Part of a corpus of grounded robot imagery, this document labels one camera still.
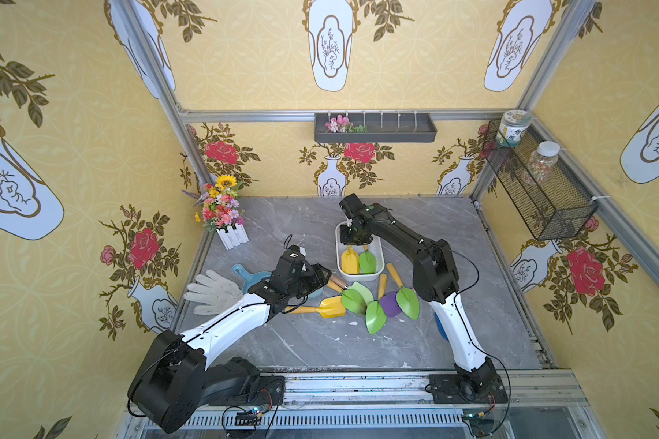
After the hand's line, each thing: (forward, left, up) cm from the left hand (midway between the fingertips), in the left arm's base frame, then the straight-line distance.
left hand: (319, 272), depth 86 cm
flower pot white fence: (+22, +34, +4) cm, 41 cm away
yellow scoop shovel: (-7, -3, -11) cm, 14 cm away
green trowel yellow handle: (+9, -17, -8) cm, 21 cm away
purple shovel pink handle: (-7, -23, -10) cm, 26 cm away
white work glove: (-1, +35, -11) cm, 37 cm away
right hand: (+19, -13, -6) cm, 24 cm away
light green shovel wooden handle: (-1, -14, -9) cm, 17 cm away
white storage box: (+16, -21, -9) cm, 28 cm away
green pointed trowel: (-11, -18, -9) cm, 23 cm away
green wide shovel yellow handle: (-6, -11, -10) cm, 16 cm away
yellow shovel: (+7, -11, -5) cm, 14 cm away
